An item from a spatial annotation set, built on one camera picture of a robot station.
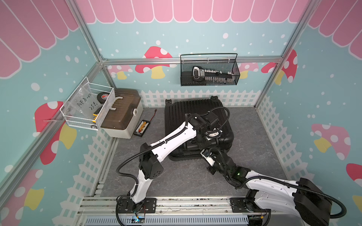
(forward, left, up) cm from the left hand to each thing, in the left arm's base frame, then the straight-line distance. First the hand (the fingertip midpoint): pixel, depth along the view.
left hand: (201, 145), depth 78 cm
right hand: (-4, -2, -10) cm, 10 cm away
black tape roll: (+21, +57, +16) cm, 63 cm away
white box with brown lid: (+20, +50, +1) cm, 54 cm away
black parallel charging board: (+23, +42, -17) cm, 51 cm away
